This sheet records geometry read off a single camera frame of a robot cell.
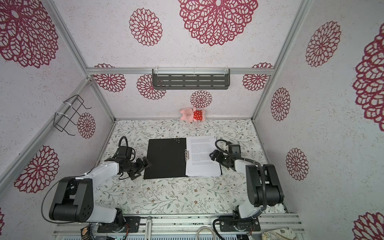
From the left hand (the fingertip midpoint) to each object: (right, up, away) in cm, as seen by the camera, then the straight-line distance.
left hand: (147, 170), depth 90 cm
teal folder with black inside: (+10, +5, +9) cm, 14 cm away
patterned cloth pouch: (+70, -24, -22) cm, 77 cm away
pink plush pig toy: (+26, +36, +23) cm, 50 cm away
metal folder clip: (+24, +8, +9) cm, 27 cm away
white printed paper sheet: (+32, +3, +5) cm, 33 cm away
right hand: (+42, +8, +5) cm, 43 cm away
